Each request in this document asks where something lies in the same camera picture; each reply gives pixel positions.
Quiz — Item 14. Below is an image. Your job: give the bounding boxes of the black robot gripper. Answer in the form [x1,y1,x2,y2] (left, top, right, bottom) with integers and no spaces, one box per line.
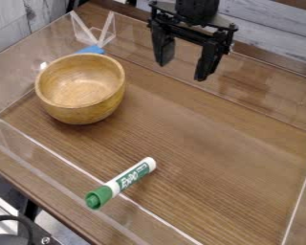
[149,0,238,81]

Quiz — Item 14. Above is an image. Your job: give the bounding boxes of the brown wooden bowl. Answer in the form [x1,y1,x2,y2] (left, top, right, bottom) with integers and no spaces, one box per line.
[34,54,126,124]

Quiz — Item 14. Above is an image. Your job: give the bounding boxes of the blue block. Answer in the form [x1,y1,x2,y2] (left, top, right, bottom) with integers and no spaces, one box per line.
[77,45,105,55]

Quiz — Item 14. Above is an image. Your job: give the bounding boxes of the green Expo marker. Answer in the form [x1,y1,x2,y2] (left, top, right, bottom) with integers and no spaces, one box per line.
[85,157,157,210]

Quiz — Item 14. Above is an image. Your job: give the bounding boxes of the clear acrylic tray wall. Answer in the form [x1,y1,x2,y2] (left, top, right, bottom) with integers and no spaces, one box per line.
[0,15,306,245]

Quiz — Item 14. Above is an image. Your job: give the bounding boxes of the black metal table frame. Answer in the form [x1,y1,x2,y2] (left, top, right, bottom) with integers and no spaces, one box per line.
[0,175,62,245]

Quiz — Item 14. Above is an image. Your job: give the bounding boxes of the black cable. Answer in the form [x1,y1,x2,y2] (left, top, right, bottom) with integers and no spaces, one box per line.
[0,214,34,245]

